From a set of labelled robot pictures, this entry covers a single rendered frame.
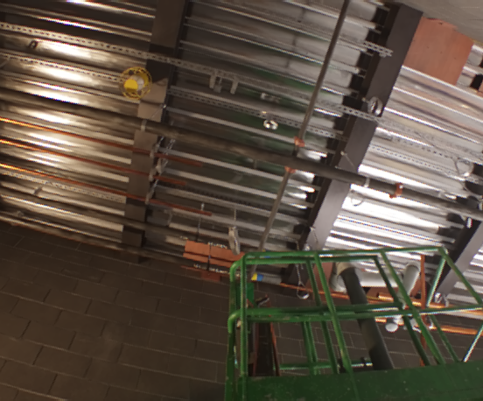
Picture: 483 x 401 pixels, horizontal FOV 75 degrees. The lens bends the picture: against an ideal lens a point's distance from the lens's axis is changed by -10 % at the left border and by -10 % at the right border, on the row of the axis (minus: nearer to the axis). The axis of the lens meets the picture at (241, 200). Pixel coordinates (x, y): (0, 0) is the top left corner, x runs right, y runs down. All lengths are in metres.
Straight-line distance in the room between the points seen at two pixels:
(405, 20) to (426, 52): 0.46
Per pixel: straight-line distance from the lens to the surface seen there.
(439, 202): 3.02
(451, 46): 3.62
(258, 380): 1.70
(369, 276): 2.95
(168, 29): 2.95
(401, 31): 3.17
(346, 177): 2.60
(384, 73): 3.15
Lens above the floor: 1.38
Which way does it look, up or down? 62 degrees up
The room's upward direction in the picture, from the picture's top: straight up
